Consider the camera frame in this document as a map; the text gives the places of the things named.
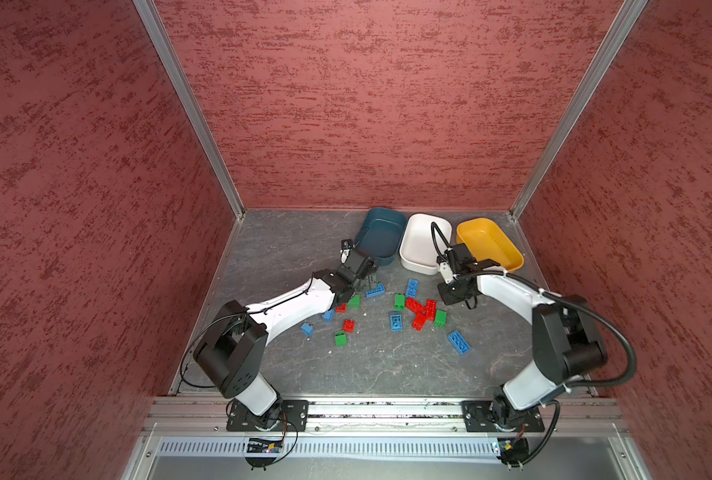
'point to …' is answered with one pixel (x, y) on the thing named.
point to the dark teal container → (381, 234)
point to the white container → (417, 251)
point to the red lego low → (419, 321)
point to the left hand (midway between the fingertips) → (357, 280)
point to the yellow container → (488, 241)
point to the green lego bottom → (340, 338)
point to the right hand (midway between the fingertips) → (447, 299)
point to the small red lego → (349, 326)
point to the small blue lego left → (307, 329)
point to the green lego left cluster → (354, 303)
